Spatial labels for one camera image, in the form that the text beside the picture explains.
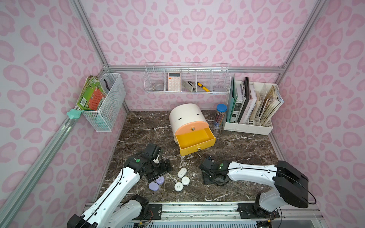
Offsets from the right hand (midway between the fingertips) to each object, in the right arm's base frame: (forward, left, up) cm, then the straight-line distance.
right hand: (206, 180), depth 83 cm
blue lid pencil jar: (+38, -11, +11) cm, 41 cm away
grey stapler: (+56, +11, +25) cm, 62 cm away
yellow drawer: (+20, +8, +10) cm, 24 cm away
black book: (+48, -26, +28) cm, 61 cm away
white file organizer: (+34, -34, +8) cm, 48 cm away
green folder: (+39, -16, +27) cm, 51 cm away
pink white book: (+41, -30, +17) cm, 54 cm away
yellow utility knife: (+56, +4, +26) cm, 62 cm away
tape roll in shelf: (+52, +31, +27) cm, 66 cm away
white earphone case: (-1, +12, +1) cm, 12 cm away
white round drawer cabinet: (+33, +14, +21) cm, 42 cm away
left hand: (+2, +21, +12) cm, 24 cm away
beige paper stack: (+42, -44, +23) cm, 65 cm away
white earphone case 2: (-4, +16, +1) cm, 16 cm away
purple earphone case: (-1, +26, +2) cm, 27 cm away
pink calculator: (+54, +21, +30) cm, 65 cm away
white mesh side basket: (+19, +54, +32) cm, 66 cm away
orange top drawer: (+24, +9, +21) cm, 32 cm away
